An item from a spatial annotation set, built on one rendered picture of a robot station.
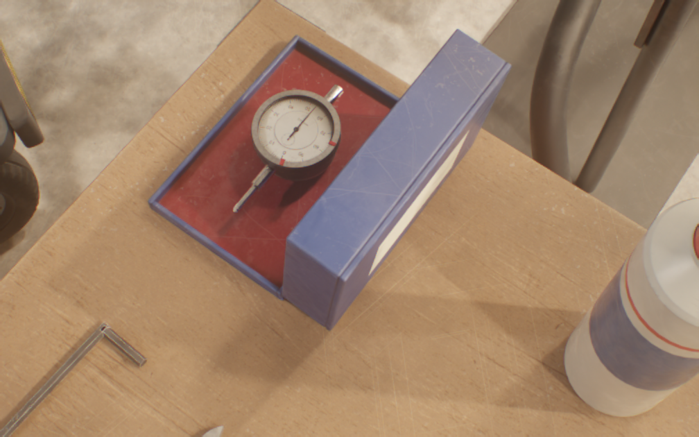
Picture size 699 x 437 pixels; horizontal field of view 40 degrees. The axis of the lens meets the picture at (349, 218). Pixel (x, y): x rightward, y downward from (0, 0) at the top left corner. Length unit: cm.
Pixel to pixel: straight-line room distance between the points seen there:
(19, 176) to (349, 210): 63
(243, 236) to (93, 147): 62
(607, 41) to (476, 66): 76
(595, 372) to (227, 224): 25
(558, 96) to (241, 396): 35
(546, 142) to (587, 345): 28
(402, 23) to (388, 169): 78
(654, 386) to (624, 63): 79
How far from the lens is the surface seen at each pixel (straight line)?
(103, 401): 60
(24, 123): 88
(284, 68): 68
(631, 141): 122
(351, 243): 49
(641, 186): 120
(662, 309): 44
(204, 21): 129
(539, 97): 78
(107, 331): 61
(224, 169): 64
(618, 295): 48
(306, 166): 60
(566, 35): 77
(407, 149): 51
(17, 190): 110
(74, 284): 63
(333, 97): 64
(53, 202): 120
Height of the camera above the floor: 104
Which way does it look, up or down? 66 degrees down
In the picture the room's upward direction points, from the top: straight up
